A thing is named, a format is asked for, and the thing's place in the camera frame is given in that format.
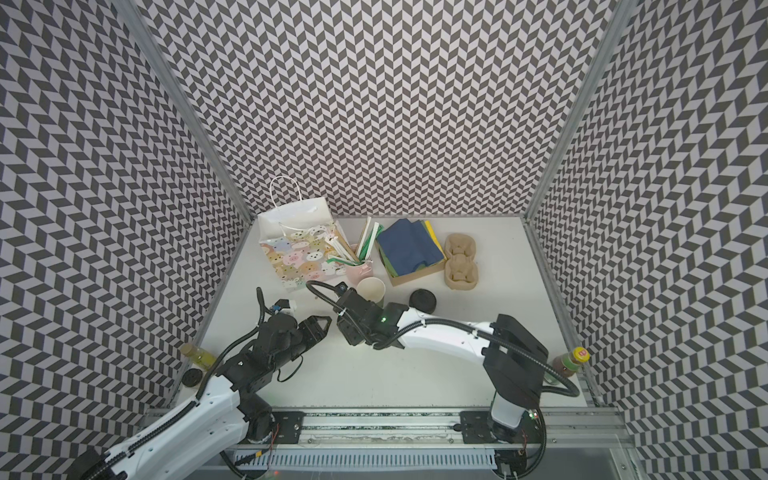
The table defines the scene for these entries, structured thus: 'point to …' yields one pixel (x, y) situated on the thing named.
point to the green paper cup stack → (371, 289)
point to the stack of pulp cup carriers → (461, 272)
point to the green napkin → (385, 260)
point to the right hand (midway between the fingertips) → (359, 327)
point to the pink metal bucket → (356, 273)
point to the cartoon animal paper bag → (293, 236)
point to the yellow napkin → (430, 227)
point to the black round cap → (192, 377)
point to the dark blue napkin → (407, 244)
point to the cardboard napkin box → (416, 273)
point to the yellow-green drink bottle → (198, 356)
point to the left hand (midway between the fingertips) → (327, 326)
